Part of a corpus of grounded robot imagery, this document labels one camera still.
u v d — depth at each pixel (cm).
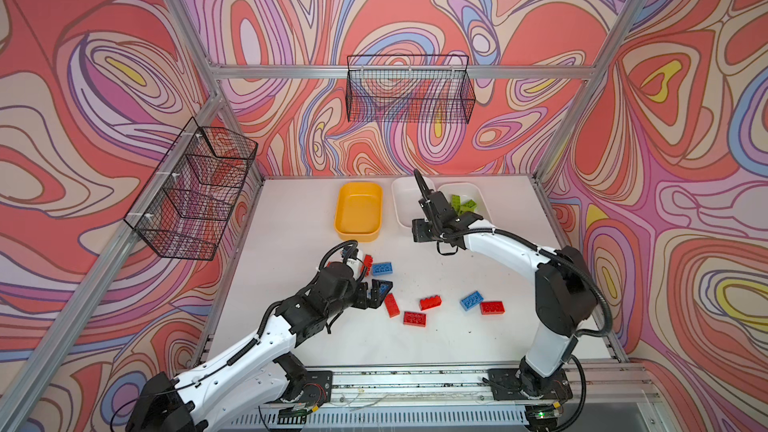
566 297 48
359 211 108
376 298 70
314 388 72
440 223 68
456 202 107
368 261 94
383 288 76
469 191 109
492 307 84
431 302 85
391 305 86
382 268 92
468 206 107
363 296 69
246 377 46
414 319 84
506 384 73
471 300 87
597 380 77
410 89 96
